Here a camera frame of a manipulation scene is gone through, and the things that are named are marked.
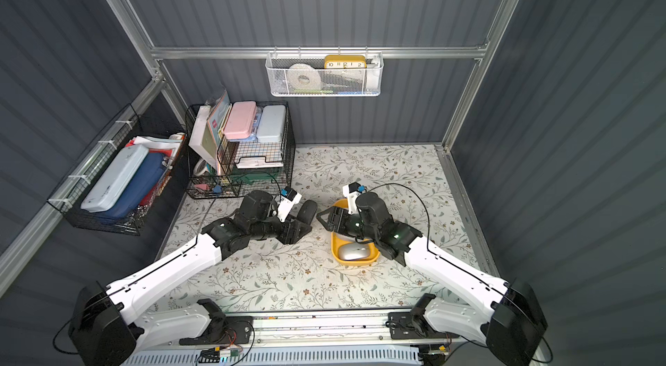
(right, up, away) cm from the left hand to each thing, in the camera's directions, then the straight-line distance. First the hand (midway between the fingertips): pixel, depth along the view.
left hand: (305, 226), depth 76 cm
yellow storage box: (+10, -9, +14) cm, 19 cm away
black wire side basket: (-54, +28, +1) cm, 61 cm away
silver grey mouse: (+15, -11, +13) cm, 23 cm away
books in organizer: (-34, +31, +10) cm, 47 cm away
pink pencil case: (-26, +35, +18) cm, 47 cm away
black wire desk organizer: (-27, +25, +17) cm, 40 cm away
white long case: (-47, +10, -14) cm, 50 cm away
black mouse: (+1, +4, 0) cm, 4 cm away
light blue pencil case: (-15, +34, +20) cm, 43 cm away
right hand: (+7, +1, -2) cm, 8 cm away
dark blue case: (-42, +11, -11) cm, 45 cm away
